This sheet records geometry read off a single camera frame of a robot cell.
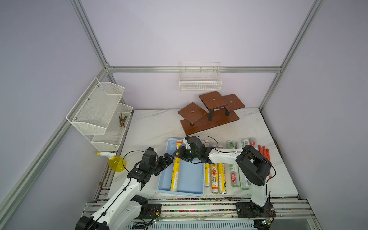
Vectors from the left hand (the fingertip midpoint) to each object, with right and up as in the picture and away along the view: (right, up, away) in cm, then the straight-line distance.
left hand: (169, 162), depth 83 cm
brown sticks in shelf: (-34, +25, +12) cm, 44 cm away
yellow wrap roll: (+4, -9, -5) cm, 11 cm away
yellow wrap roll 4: (+23, -4, +1) cm, 23 cm away
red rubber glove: (+64, +4, +12) cm, 65 cm away
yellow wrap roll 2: (+27, -9, -2) cm, 28 cm away
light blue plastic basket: (+13, -8, 0) cm, 15 cm away
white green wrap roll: (+52, +10, +13) cm, 54 cm away
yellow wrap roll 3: (+31, -12, -4) cm, 33 cm away
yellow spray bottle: (-33, -1, +3) cm, 33 cm away
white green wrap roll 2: (+55, +10, +12) cm, 57 cm away
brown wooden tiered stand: (+32, +33, +11) cm, 47 cm away
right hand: (+3, +2, +4) cm, 6 cm away
